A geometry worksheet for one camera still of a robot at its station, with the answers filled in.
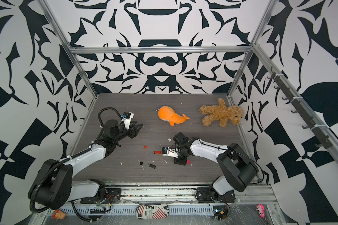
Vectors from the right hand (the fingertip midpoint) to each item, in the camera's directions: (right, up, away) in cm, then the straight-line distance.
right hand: (176, 155), depth 89 cm
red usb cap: (-20, +5, +4) cm, 20 cm away
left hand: (-23, +22, -3) cm, 32 cm away
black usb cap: (-21, -3, -3) cm, 21 cm away
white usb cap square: (-4, +9, +7) cm, 12 cm away
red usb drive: (-11, +2, +1) cm, 12 cm away
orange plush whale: (-5, +26, +12) cm, 29 cm away
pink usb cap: (+6, 0, -11) cm, 13 cm away
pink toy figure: (+41, -21, -18) cm, 50 cm away
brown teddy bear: (+35, +26, +13) cm, 45 cm away
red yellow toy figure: (-57, -21, -21) cm, 64 cm away
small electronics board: (+21, -23, -18) cm, 36 cm away
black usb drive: (-14, -5, -4) cm, 15 cm away
